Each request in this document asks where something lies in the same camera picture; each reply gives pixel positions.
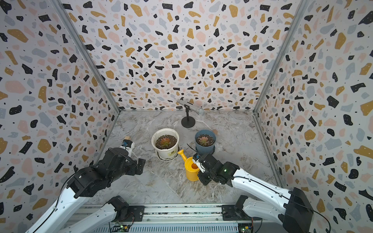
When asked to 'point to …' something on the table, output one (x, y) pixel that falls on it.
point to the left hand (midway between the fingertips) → (138, 160)
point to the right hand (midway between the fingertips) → (200, 174)
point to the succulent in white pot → (165, 141)
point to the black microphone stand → (188, 122)
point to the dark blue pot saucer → (211, 153)
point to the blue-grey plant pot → (204, 150)
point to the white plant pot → (168, 152)
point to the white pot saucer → (168, 159)
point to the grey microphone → (200, 111)
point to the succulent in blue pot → (205, 140)
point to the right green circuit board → (245, 227)
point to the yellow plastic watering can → (192, 168)
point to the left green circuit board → (119, 226)
